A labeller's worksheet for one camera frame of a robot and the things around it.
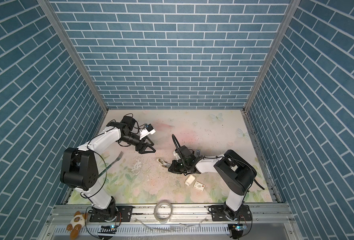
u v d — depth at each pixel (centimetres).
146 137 78
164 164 89
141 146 74
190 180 85
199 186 82
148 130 76
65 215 76
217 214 74
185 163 72
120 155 94
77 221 69
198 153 94
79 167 47
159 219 70
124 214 74
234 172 49
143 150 75
